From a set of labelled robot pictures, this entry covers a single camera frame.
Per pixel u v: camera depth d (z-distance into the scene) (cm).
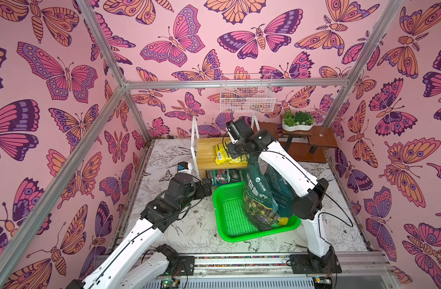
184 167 63
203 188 66
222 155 81
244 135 60
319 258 63
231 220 86
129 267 43
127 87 93
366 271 72
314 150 108
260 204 72
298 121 88
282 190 66
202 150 90
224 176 90
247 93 106
